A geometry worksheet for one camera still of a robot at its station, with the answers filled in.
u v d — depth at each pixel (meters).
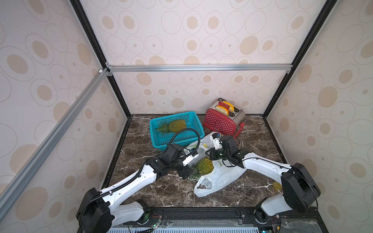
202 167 0.83
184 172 0.68
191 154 0.67
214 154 0.76
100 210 0.38
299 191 0.43
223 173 0.79
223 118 0.95
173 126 1.03
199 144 0.65
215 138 0.78
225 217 0.76
